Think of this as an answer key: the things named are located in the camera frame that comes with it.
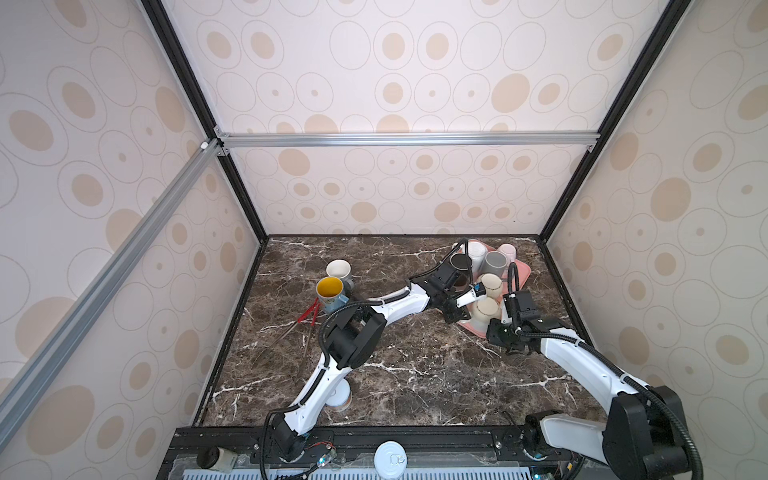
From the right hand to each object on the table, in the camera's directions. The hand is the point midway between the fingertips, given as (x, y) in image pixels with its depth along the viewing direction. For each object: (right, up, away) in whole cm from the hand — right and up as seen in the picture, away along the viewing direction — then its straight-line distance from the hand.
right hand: (492, 332), depth 88 cm
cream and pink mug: (+2, +14, +5) cm, 15 cm away
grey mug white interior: (-47, +19, +13) cm, 52 cm away
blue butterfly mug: (-50, +12, +9) cm, 52 cm away
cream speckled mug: (-2, +7, 0) cm, 7 cm away
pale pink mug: (+11, +25, +15) cm, 31 cm away
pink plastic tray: (+2, +16, -10) cm, 19 cm away
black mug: (-6, +21, +13) cm, 25 cm away
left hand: (-4, +6, +3) cm, 8 cm away
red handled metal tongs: (-57, +3, +9) cm, 57 cm away
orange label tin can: (-43, -14, -11) cm, 46 cm away
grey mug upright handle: (+3, +21, +9) cm, 23 cm away
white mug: (+1, +25, +17) cm, 30 cm away
